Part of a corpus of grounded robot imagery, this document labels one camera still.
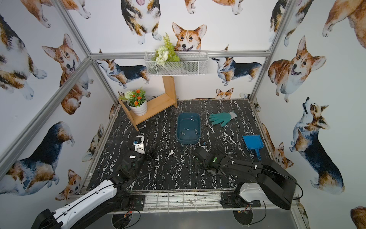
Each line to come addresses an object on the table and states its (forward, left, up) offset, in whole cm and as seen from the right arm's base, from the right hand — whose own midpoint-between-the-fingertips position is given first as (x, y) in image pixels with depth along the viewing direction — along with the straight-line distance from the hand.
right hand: (198, 157), depth 86 cm
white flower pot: (+29, +39, +10) cm, 50 cm away
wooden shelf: (+40, +32, +4) cm, 52 cm away
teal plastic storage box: (+23, +7, -3) cm, 24 cm away
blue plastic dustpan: (+12, -38, -4) cm, 40 cm away
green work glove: (+32, -19, -4) cm, 38 cm away
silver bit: (+19, +11, -3) cm, 22 cm away
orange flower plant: (+32, +40, +19) cm, 55 cm away
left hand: (+6, +28, +11) cm, 31 cm away
